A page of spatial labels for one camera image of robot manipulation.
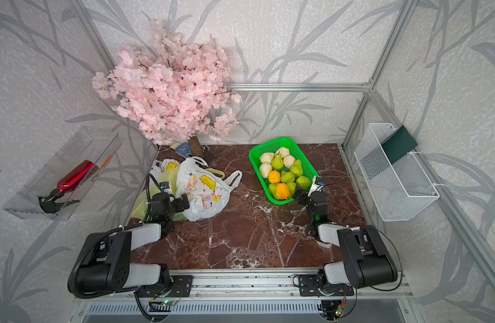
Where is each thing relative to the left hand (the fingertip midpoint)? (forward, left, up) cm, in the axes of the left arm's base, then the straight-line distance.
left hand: (176, 194), depth 93 cm
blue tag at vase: (+35, +7, -6) cm, 36 cm away
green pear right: (+6, -60, +2) cm, 60 cm away
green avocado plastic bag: (+8, +4, +5) cm, 10 cm away
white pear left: (+16, -42, +2) cm, 45 cm away
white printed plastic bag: (+1, -14, 0) cm, 14 cm away
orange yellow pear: (-1, -49, +5) cm, 49 cm away
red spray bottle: (-12, +22, +28) cm, 38 cm away
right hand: (+3, -60, +5) cm, 61 cm away
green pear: (+19, -48, +1) cm, 52 cm away
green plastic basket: (+13, -63, +5) cm, 64 cm away
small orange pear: (+10, -46, +1) cm, 47 cm away
